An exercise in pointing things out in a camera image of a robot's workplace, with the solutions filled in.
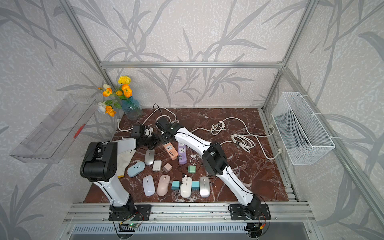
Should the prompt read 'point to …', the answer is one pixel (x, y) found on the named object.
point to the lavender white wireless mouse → (148, 185)
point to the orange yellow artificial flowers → (109, 106)
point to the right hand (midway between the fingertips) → (164, 136)
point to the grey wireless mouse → (149, 156)
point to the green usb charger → (191, 169)
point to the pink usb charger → (167, 168)
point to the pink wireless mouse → (163, 185)
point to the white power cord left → (118, 120)
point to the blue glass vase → (132, 108)
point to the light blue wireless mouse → (136, 169)
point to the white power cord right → (246, 142)
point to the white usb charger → (157, 166)
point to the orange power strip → (171, 150)
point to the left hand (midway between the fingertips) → (164, 139)
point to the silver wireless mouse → (204, 186)
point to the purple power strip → (182, 153)
